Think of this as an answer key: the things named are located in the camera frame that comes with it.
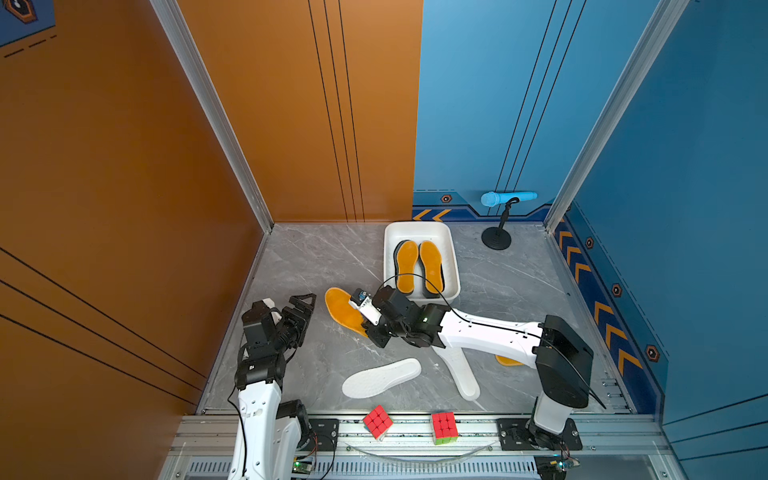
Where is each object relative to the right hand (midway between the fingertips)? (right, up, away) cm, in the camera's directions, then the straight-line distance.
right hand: (365, 322), depth 80 cm
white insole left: (+2, -17, +2) cm, 17 cm away
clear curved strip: (+17, -31, -9) cm, 36 cm away
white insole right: (+28, -17, +1) cm, 32 cm away
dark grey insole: (+8, +17, +29) cm, 34 cm away
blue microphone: (+39, +36, +14) cm, 55 cm away
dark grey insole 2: (+19, +5, +17) cm, 26 cm away
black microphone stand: (+48, +24, +35) cm, 65 cm away
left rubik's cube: (+4, -22, -9) cm, 24 cm away
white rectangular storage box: (+26, +26, +35) cm, 51 cm away
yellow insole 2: (+21, +15, +25) cm, 36 cm away
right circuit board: (+45, -32, -9) cm, 56 cm away
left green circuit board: (-14, -32, -10) cm, 36 cm away
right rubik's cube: (+20, -23, -10) cm, 32 cm away
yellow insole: (+13, +18, +28) cm, 35 cm away
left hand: (-14, +5, 0) cm, 15 cm away
